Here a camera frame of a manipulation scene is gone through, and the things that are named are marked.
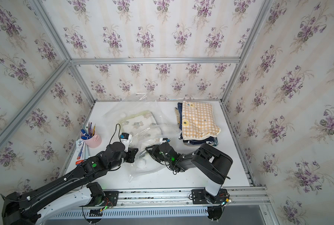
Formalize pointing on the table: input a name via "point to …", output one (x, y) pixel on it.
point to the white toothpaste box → (82, 151)
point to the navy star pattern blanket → (180, 105)
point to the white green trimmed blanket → (143, 127)
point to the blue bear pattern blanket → (213, 141)
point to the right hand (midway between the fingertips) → (147, 151)
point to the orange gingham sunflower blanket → (198, 121)
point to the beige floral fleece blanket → (177, 112)
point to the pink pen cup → (94, 142)
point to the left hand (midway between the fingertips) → (140, 151)
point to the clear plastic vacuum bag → (137, 103)
